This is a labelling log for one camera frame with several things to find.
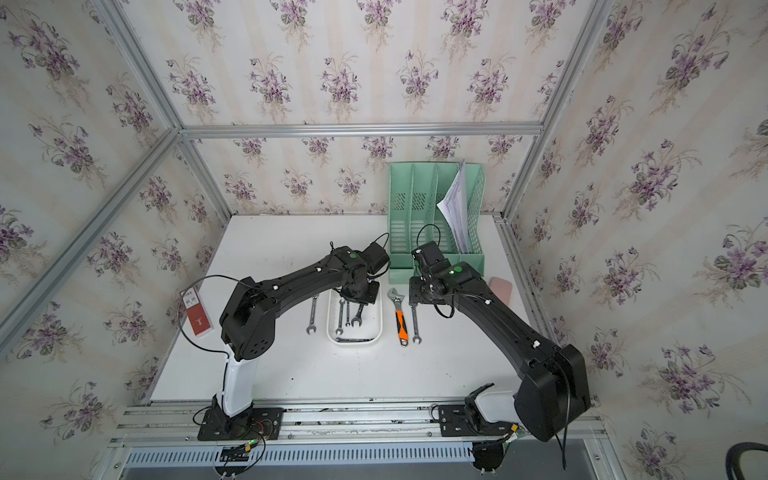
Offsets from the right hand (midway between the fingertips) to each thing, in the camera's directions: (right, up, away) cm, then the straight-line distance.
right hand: (422, 292), depth 82 cm
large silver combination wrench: (-18, -8, +4) cm, 20 cm away
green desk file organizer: (+1, +24, +37) cm, 44 cm away
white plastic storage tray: (-15, -13, +9) cm, 21 cm away
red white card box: (-71, -9, +12) cm, 72 cm away
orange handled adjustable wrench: (-6, -9, +9) cm, 14 cm away
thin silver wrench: (-24, -12, +6) cm, 28 cm away
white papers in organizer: (+11, +25, +6) cm, 28 cm away
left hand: (-15, -4, +7) cm, 17 cm away
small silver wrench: (-33, -12, +9) cm, 36 cm away
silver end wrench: (-1, -15, +6) cm, 16 cm away
